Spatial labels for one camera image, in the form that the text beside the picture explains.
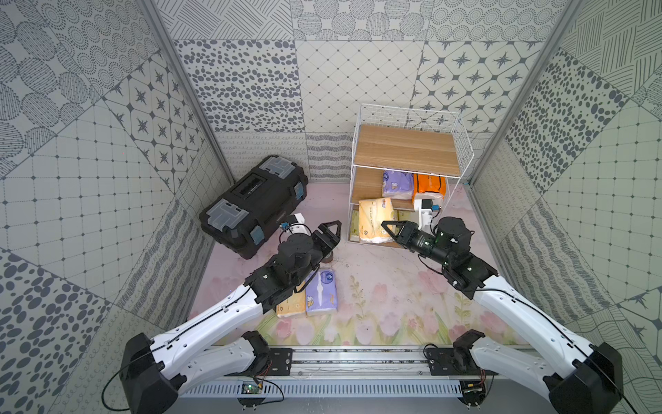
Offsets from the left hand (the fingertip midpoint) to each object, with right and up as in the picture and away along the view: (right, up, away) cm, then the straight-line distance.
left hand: (338, 223), depth 69 cm
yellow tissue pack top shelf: (-14, -27, +11) cm, 32 cm away
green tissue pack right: (+23, +1, -3) cm, 24 cm away
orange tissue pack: (+27, +11, +8) cm, 30 cm away
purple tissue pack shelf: (+19, +11, +12) cm, 25 cm away
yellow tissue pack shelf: (+10, +3, +2) cm, 10 cm away
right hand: (+13, -2, +2) cm, 13 cm away
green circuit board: (-25, -47, +2) cm, 53 cm away
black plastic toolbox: (-32, +1, +17) cm, 36 cm away
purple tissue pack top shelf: (-6, -24, +12) cm, 28 cm away
